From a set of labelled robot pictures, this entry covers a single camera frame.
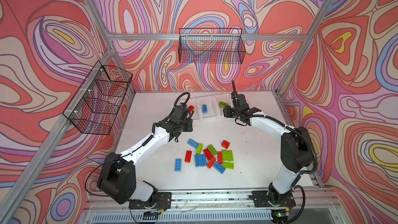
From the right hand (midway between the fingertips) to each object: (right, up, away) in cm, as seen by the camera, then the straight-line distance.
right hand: (229, 112), depth 94 cm
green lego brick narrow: (-18, -20, -5) cm, 28 cm away
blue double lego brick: (-18, -27, -6) cm, 33 cm away
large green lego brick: (-2, -24, -6) cm, 25 cm away
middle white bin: (-9, +2, +14) cm, 16 cm away
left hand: (-22, -5, -9) cm, 24 cm away
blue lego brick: (-30, -29, -11) cm, 43 cm away
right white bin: (-5, +2, +6) cm, 8 cm away
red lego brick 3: (-14, -24, -6) cm, 28 cm away
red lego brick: (-24, +3, +13) cm, 28 cm away
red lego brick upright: (-7, -25, -10) cm, 27 cm away
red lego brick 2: (-25, -24, -9) cm, 35 cm away
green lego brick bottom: (-2, -29, -10) cm, 30 cm away
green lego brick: (-2, +5, +14) cm, 15 cm away
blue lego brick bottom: (-8, -30, -10) cm, 32 cm away
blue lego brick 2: (-22, -18, -3) cm, 29 cm away
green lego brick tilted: (-11, -21, -6) cm, 25 cm away
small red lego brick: (-3, -19, -3) cm, 19 cm away
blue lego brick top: (-15, +2, +13) cm, 20 cm away
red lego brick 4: (-12, -27, -11) cm, 32 cm away
